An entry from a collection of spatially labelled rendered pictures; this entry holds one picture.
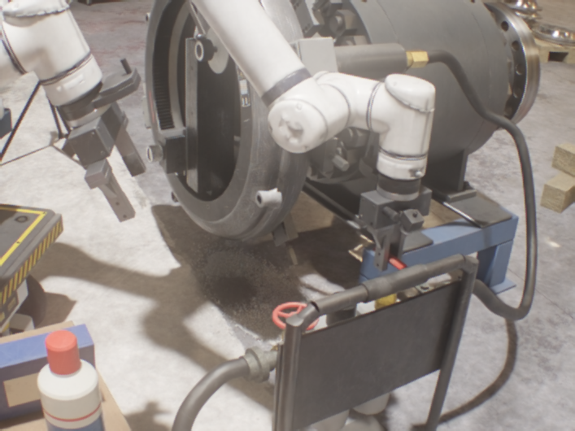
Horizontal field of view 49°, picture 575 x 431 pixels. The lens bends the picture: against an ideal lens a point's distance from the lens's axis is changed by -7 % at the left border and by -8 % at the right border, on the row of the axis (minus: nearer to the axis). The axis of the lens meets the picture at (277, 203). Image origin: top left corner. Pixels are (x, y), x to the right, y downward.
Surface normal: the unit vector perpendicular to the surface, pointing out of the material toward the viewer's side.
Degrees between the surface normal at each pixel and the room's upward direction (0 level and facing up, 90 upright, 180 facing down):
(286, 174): 102
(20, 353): 13
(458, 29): 50
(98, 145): 97
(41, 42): 92
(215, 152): 88
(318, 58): 67
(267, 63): 73
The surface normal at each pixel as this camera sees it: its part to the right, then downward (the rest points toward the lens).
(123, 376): 0.05, -0.90
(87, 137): 0.04, 0.54
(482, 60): 0.50, 0.04
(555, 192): -0.70, 0.28
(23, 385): 0.49, 0.58
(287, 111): -0.44, 0.36
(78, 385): 0.47, -0.44
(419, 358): 0.52, 0.40
